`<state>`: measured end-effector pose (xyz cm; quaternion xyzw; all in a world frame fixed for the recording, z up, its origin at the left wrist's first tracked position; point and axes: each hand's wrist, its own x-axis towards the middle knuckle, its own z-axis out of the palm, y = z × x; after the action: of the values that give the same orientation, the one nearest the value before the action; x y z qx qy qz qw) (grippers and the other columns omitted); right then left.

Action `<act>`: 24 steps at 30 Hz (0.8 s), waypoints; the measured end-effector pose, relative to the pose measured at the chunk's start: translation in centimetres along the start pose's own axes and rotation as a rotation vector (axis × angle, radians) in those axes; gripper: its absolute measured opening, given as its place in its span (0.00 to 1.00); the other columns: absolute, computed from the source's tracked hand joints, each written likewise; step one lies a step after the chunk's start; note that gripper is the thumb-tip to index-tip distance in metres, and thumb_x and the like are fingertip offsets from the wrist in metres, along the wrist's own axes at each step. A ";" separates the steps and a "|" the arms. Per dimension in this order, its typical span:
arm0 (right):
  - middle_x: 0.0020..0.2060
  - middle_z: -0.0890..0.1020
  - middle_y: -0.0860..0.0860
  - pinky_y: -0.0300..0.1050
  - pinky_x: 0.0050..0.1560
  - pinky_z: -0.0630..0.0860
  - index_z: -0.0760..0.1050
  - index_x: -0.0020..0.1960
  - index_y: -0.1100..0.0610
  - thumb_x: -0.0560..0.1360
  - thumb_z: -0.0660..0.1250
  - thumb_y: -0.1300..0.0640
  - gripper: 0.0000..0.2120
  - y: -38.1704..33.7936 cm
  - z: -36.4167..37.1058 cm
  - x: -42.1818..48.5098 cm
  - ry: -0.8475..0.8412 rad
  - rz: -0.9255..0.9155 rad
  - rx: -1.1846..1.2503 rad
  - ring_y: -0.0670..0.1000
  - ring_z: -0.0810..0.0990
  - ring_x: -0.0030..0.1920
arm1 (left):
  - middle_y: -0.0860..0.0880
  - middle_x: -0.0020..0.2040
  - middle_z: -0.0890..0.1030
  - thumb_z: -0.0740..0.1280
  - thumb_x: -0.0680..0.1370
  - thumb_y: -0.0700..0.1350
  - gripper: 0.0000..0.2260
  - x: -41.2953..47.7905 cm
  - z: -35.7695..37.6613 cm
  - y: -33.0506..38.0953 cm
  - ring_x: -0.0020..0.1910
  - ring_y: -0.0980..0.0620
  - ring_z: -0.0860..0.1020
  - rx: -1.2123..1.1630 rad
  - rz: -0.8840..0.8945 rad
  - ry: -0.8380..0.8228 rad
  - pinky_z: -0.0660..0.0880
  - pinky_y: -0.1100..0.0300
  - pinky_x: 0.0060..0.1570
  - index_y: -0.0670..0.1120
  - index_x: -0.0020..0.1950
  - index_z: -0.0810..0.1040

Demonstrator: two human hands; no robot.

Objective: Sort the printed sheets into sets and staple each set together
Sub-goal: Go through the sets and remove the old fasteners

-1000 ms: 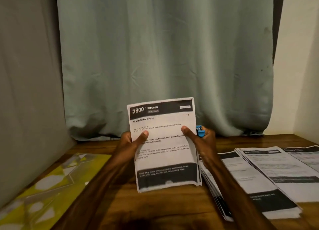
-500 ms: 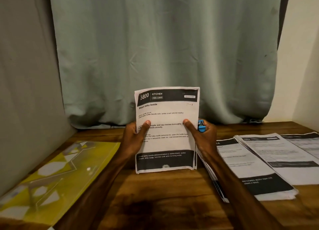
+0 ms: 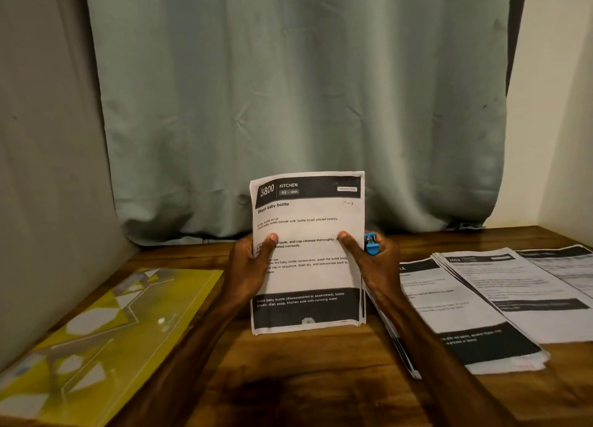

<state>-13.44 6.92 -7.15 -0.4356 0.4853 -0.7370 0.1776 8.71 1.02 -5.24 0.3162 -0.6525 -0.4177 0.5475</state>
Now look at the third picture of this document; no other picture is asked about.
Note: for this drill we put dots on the person's left hand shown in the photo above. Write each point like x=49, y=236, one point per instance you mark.
x=246, y=274

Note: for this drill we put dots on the person's right hand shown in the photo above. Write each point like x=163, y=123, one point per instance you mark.
x=380, y=274

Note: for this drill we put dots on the blue pen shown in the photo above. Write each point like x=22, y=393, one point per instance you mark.
x=372, y=244

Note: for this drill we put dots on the wash baby bottle paper stack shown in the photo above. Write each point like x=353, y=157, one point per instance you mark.
x=306, y=218

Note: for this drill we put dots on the yellow patterned folder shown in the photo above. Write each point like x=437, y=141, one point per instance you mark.
x=93, y=343

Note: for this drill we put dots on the person's left forearm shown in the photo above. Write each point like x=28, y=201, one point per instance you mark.
x=181, y=371

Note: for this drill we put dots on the person's right forearm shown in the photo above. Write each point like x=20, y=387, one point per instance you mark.
x=445, y=371

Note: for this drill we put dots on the pale green curtain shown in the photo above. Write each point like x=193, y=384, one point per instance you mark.
x=296, y=89

